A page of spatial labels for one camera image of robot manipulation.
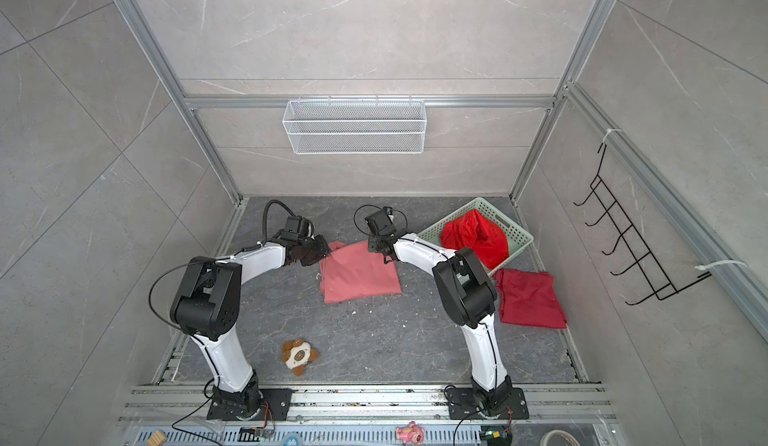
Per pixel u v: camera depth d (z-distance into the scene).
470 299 0.54
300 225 0.80
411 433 0.67
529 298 0.90
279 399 0.73
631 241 0.67
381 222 0.78
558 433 0.69
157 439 0.68
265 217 0.76
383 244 0.74
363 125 1.01
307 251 0.84
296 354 0.78
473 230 0.95
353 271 0.95
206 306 0.50
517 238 1.02
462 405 0.73
